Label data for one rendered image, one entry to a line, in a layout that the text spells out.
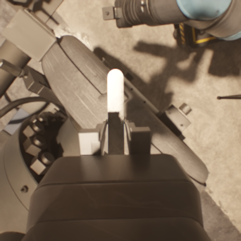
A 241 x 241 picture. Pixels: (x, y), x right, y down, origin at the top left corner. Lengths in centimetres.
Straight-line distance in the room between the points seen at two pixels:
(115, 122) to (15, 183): 52
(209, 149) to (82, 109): 146
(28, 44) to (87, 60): 17
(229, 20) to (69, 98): 35
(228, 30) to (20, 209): 71
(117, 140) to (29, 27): 41
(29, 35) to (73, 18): 84
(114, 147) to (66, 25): 121
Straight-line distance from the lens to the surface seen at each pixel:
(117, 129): 16
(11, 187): 66
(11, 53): 55
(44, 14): 138
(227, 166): 192
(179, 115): 66
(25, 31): 52
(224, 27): 44
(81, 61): 43
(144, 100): 74
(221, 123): 167
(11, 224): 70
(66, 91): 40
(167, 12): 39
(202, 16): 36
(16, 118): 123
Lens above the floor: 129
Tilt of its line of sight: 71 degrees down
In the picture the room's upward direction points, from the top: 166 degrees clockwise
